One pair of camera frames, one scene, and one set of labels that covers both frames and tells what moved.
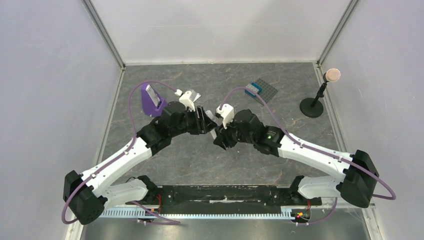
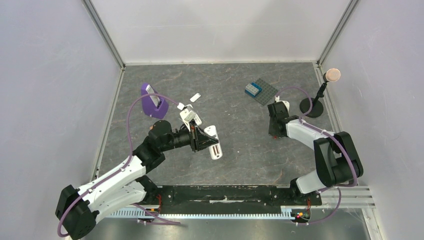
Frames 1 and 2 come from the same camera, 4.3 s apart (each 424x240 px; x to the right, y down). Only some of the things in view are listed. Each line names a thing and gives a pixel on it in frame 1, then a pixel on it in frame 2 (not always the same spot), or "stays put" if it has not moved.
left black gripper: x=204 y=124 to x=199 y=139
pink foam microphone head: x=333 y=75 stays put
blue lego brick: x=256 y=86 stays put
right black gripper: x=224 y=137 to x=273 y=130
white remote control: x=212 y=117 to x=215 y=150
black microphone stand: x=312 y=107 stays put
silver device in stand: x=154 y=98 stays put
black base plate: x=238 y=199 stays put
